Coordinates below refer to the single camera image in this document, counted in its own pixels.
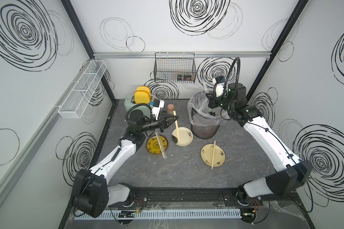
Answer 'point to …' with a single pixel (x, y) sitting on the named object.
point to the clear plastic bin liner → (202, 114)
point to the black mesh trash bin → (205, 132)
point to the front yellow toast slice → (142, 97)
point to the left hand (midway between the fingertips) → (177, 118)
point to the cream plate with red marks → (207, 153)
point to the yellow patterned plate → (153, 145)
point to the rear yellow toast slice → (144, 88)
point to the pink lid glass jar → (170, 108)
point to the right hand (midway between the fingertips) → (208, 93)
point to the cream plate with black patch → (186, 136)
